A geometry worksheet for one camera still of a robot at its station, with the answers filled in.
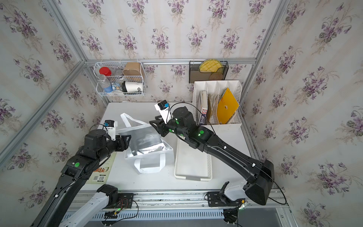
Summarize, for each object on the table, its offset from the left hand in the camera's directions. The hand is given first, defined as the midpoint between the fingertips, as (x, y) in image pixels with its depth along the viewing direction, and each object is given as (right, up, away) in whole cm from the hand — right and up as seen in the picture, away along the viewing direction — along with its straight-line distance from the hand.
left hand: (128, 137), depth 70 cm
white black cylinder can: (-6, +30, +22) cm, 38 cm away
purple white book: (+41, +14, +14) cm, 45 cm away
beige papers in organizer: (+48, +20, +20) cm, 55 cm away
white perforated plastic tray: (+34, -20, +17) cm, 43 cm away
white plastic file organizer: (+63, +5, +25) cm, 68 cm away
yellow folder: (+59, +17, +28) cm, 67 cm away
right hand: (+15, +9, -6) cm, 19 cm away
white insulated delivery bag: (+4, -12, +23) cm, 27 cm away
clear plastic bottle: (-22, +32, +20) cm, 43 cm away
